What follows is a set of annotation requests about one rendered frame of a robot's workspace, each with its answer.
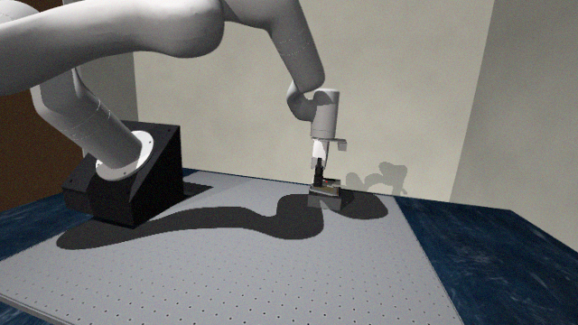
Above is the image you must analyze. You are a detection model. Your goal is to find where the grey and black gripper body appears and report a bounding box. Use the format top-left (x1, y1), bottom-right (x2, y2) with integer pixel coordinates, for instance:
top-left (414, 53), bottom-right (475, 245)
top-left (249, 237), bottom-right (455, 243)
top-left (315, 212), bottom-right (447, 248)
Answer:
top-left (311, 137), bottom-right (330, 170)

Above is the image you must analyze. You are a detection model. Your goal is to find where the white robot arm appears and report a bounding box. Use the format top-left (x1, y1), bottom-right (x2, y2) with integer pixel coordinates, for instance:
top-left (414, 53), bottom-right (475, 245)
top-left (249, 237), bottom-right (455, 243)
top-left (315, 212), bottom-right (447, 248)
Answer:
top-left (0, 0), bottom-right (347, 181)

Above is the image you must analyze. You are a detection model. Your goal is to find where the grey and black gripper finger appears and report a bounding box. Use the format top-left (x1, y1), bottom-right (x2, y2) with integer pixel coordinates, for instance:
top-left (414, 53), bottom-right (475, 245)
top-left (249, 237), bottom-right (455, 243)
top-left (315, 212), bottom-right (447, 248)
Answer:
top-left (313, 158), bottom-right (323, 187)

